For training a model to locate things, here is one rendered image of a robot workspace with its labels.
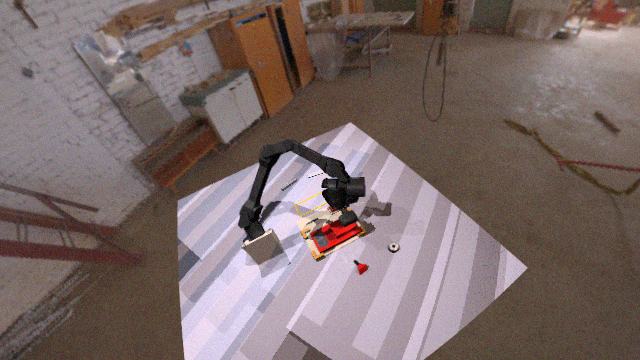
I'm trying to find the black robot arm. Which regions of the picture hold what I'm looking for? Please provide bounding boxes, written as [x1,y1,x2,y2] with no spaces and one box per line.
[238,139,366,242]

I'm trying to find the dark grey cylinder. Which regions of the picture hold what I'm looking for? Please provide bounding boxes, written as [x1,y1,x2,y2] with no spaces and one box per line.
[354,260,368,275]

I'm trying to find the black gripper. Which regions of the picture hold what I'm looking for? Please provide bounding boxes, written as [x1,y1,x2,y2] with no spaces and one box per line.
[322,188,358,227]

